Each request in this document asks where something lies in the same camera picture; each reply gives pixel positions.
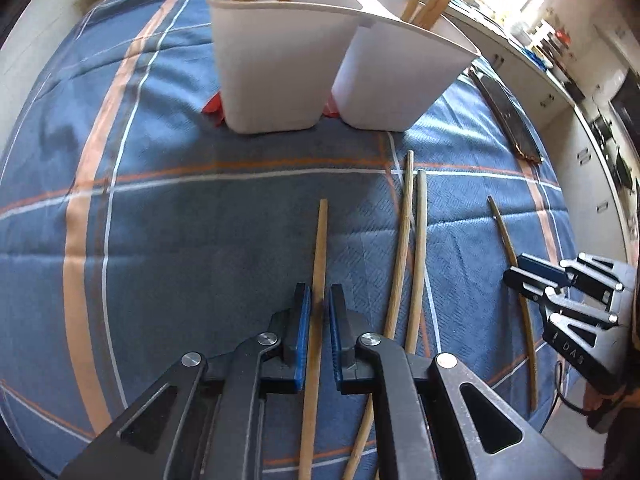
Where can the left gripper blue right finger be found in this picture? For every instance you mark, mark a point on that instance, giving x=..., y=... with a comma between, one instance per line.
x=434, y=418

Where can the blue plaid tablecloth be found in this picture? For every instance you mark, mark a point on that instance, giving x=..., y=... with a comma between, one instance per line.
x=133, y=229

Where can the person right hand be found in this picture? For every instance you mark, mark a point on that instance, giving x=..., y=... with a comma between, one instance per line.
x=602, y=408

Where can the black smartphone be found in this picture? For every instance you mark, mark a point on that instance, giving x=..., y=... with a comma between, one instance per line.
x=510, y=120

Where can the red paper scrap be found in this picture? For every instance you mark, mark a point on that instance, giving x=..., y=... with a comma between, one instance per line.
x=214, y=110

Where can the white utensil holder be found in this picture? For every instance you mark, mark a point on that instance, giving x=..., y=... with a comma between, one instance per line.
x=279, y=63

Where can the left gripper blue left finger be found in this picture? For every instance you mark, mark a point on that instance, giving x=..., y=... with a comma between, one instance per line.
x=204, y=418

